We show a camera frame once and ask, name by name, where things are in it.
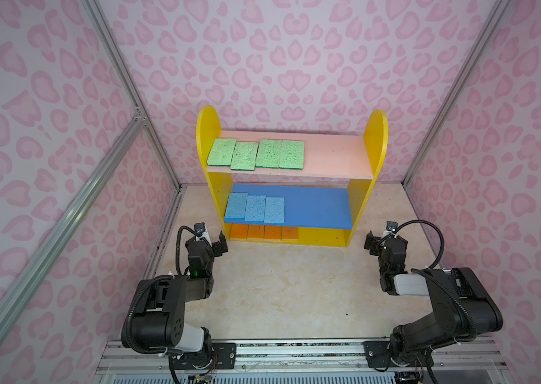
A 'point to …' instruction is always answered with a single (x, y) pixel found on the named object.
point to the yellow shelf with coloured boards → (326, 198)
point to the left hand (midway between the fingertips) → (210, 230)
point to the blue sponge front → (274, 210)
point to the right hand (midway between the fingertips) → (385, 231)
